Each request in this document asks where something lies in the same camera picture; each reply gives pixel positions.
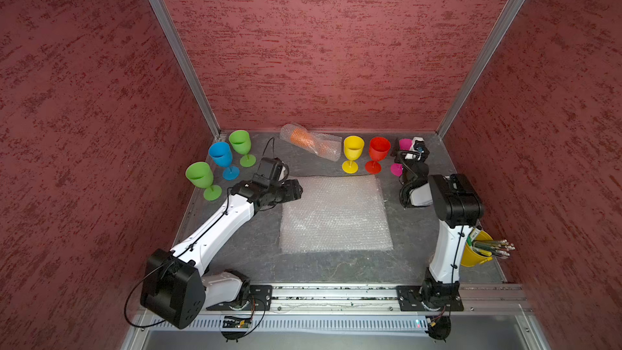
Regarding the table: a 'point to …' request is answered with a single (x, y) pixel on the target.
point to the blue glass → (221, 155)
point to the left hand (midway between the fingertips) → (293, 196)
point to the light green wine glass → (201, 176)
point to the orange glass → (321, 145)
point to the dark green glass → (240, 140)
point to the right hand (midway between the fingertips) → (408, 140)
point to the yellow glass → (353, 147)
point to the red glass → (379, 148)
